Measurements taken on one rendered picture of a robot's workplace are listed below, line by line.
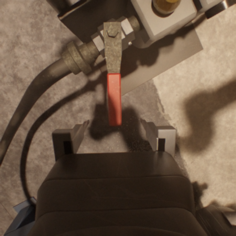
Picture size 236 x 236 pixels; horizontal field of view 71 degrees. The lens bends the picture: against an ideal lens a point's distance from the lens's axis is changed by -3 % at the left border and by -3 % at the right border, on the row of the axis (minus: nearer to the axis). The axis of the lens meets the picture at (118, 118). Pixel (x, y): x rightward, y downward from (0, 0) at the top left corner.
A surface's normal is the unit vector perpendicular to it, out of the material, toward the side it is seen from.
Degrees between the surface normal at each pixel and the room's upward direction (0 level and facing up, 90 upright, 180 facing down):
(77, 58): 9
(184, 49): 0
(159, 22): 0
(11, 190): 0
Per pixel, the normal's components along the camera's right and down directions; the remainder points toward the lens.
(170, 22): 0.02, 0.25
